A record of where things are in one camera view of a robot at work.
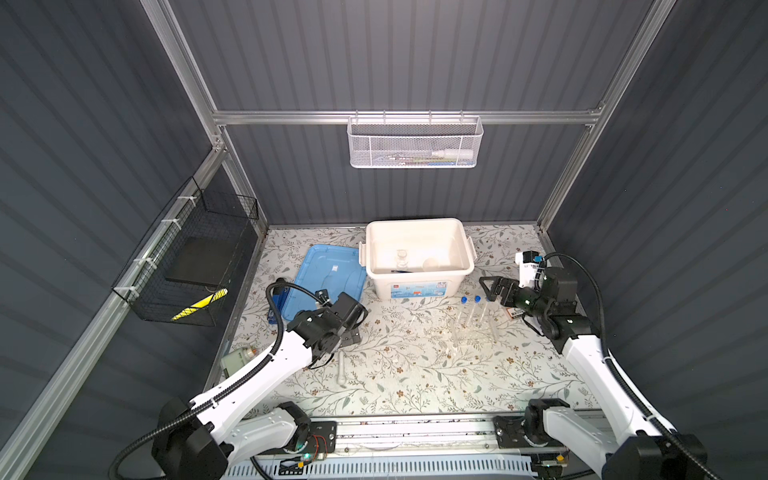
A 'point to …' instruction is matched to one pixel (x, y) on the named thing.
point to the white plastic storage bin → (416, 258)
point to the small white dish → (431, 264)
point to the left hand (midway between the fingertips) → (338, 334)
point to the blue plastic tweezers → (400, 271)
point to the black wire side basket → (180, 273)
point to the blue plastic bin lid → (335, 269)
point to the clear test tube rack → (474, 325)
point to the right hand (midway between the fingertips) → (497, 283)
